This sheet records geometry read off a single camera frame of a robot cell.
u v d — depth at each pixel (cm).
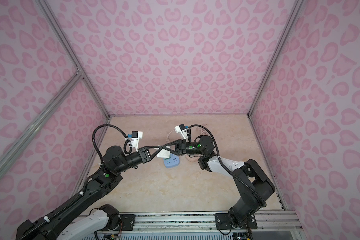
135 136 64
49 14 71
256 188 46
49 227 41
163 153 66
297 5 69
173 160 93
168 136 104
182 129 70
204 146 61
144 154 61
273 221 75
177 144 66
